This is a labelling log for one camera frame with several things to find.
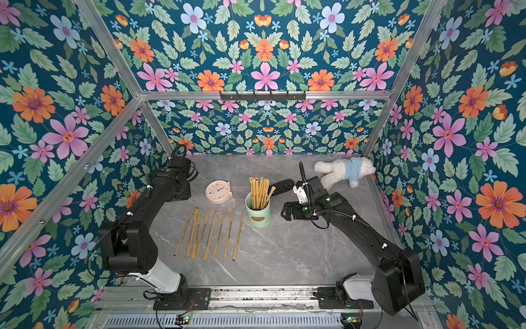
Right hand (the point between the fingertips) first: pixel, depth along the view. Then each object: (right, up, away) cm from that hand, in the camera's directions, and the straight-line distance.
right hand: (295, 209), depth 81 cm
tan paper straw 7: (-46, -12, +10) cm, 48 cm away
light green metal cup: (-14, -5, +5) cm, 16 cm away
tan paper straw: (-25, -14, +8) cm, 29 cm away
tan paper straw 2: (-29, -16, +8) cm, 34 cm away
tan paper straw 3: (-33, -13, +10) cm, 37 cm away
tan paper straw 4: (-37, -13, +9) cm, 41 cm away
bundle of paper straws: (-14, +7, +5) cm, 17 cm away
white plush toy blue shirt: (+24, +16, +22) cm, 36 cm away
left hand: (-49, +5, +5) cm, 50 cm away
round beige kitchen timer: (-37, +6, +21) cm, 43 cm away
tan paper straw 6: (-42, -19, +3) cm, 46 cm away
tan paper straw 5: (-41, -10, +12) cm, 43 cm away
